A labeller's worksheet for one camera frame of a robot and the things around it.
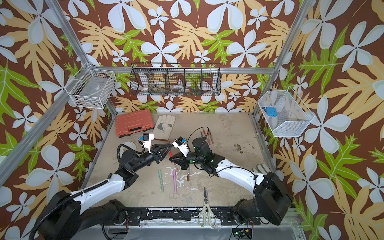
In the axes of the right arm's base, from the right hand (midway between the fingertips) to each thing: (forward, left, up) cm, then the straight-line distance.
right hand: (170, 159), depth 74 cm
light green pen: (-4, +7, -19) cm, 21 cm away
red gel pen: (-3, -3, -3) cm, 5 cm away
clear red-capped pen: (+29, -23, -19) cm, 42 cm away
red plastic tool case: (+37, +32, -13) cm, 50 cm away
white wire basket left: (+36, +46, +16) cm, 60 cm away
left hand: (+4, -1, +7) cm, 8 cm away
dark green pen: (+30, -18, -19) cm, 40 cm away
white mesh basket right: (+25, -65, +7) cm, 70 cm away
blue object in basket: (+27, -57, +6) cm, 64 cm away
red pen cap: (+1, 0, +3) cm, 3 cm away
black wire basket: (+52, 0, +12) cm, 53 cm away
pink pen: (-4, -1, -19) cm, 19 cm away
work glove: (+3, -54, -19) cm, 57 cm away
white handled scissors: (-22, -21, -19) cm, 36 cm away
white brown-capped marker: (-3, -9, -19) cm, 21 cm away
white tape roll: (+23, +34, -21) cm, 46 cm away
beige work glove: (+36, +11, -18) cm, 42 cm away
